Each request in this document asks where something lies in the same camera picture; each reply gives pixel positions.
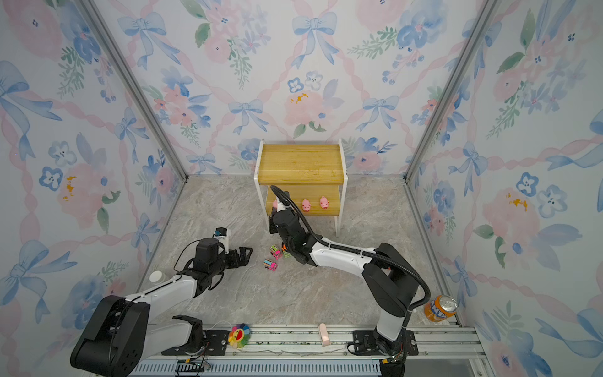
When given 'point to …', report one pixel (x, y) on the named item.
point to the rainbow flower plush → (239, 336)
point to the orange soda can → (441, 308)
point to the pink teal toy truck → (269, 265)
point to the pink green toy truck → (275, 251)
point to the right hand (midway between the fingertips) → (275, 207)
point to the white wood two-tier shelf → (316, 173)
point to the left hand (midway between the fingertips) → (242, 248)
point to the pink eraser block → (324, 334)
